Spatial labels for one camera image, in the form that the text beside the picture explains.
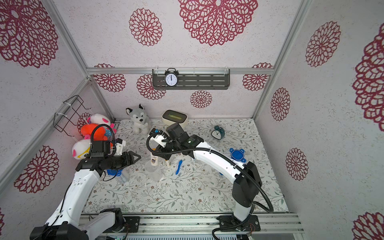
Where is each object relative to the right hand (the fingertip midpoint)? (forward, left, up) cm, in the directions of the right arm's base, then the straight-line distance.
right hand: (153, 149), depth 73 cm
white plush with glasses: (+2, +41, -4) cm, 41 cm away
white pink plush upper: (+25, +41, -4) cm, 48 cm away
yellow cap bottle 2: (+3, -3, -19) cm, 20 cm away
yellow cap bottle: (-3, 0, -4) cm, 5 cm away
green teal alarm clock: (+28, -36, -21) cm, 50 cm away
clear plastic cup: (-2, +5, -23) cm, 23 cm away
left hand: (-1, +10, -8) cm, 13 cm away
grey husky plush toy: (+29, +17, -10) cm, 35 cm away
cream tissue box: (+41, 0, -19) cm, 45 cm away
